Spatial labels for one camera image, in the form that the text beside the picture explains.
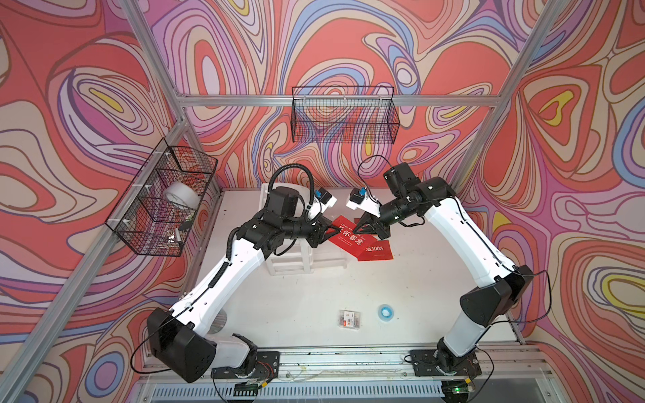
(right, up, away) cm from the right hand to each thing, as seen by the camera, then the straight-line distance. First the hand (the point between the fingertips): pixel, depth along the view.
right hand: (359, 235), depth 71 cm
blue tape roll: (+11, -27, +12) cm, 32 cm away
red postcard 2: (+12, -9, +27) cm, 31 cm away
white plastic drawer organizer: (-19, -9, +12) cm, 24 cm away
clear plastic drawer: (-9, -10, +25) cm, 28 cm away
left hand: (-6, +2, -2) cm, 6 cm away
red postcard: (-3, -1, 0) cm, 3 cm away
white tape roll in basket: (-53, +12, +3) cm, 54 cm away
